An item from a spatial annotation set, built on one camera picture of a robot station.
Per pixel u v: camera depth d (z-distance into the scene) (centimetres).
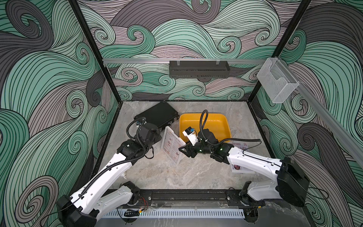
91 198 39
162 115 104
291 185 39
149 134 54
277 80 78
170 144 81
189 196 75
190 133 68
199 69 95
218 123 105
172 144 80
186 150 69
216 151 60
